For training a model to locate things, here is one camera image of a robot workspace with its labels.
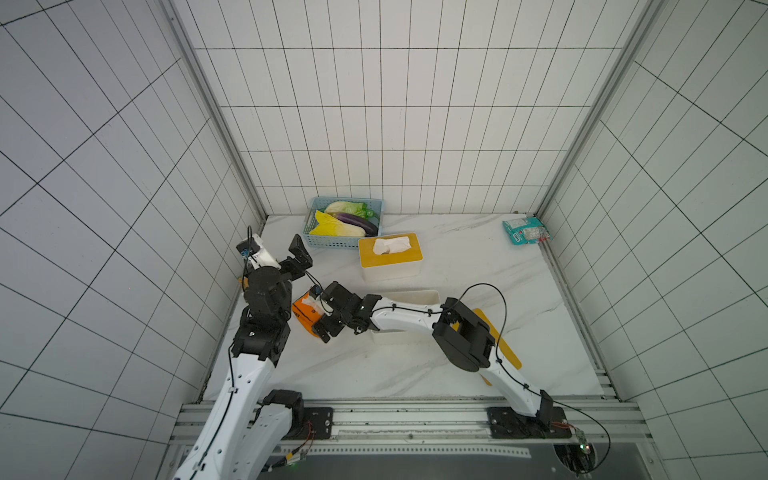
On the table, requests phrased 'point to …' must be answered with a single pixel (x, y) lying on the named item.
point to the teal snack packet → (526, 230)
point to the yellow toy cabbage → (329, 226)
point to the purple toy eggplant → (370, 228)
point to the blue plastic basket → (317, 203)
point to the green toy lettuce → (353, 208)
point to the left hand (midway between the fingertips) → (283, 249)
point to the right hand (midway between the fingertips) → (314, 325)
